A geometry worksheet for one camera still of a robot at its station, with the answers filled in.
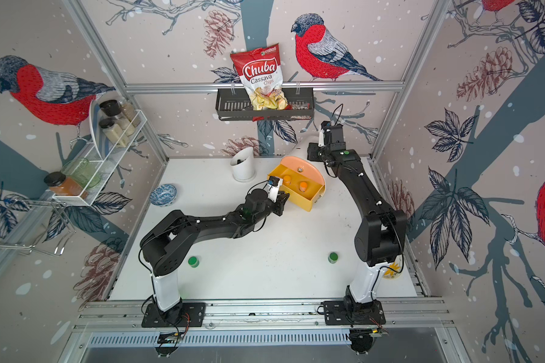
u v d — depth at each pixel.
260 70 0.80
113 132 0.76
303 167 0.88
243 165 1.00
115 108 0.79
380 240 0.48
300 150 0.92
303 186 0.94
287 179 0.96
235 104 0.95
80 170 0.69
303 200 0.84
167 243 0.49
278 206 0.80
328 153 0.66
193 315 0.73
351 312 0.66
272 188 0.77
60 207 0.59
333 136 0.66
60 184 0.59
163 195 1.04
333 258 0.83
